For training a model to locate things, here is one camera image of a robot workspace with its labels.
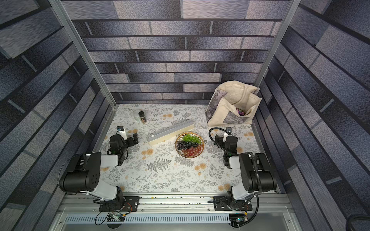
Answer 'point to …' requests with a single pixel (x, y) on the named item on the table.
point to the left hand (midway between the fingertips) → (130, 132)
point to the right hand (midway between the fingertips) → (224, 134)
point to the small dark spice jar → (142, 117)
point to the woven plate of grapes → (189, 145)
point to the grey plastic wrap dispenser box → (169, 132)
